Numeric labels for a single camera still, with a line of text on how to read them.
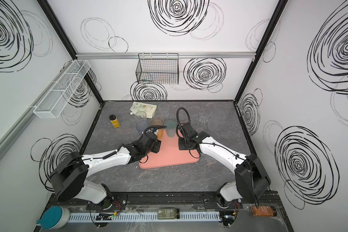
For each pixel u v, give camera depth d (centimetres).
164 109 111
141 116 106
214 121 104
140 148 66
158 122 96
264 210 68
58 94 76
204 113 106
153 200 75
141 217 77
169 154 92
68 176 43
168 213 67
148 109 113
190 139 64
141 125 95
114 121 99
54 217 63
